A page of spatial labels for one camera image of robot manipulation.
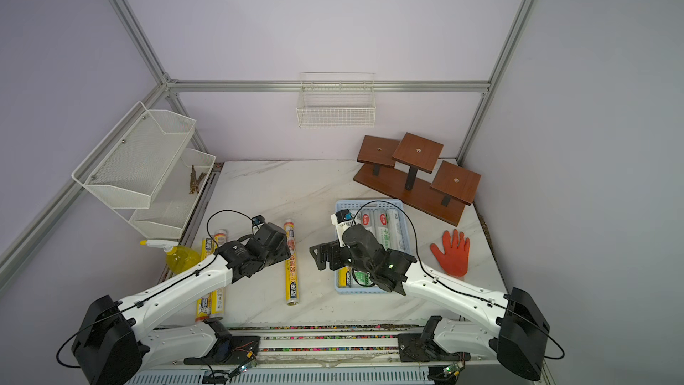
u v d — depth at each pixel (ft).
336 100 3.15
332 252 2.09
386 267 1.80
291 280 2.75
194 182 3.14
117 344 1.25
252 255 1.96
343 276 2.75
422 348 2.42
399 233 3.08
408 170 3.33
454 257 2.99
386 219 3.21
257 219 2.45
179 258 2.67
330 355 2.40
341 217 2.17
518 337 1.30
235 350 2.36
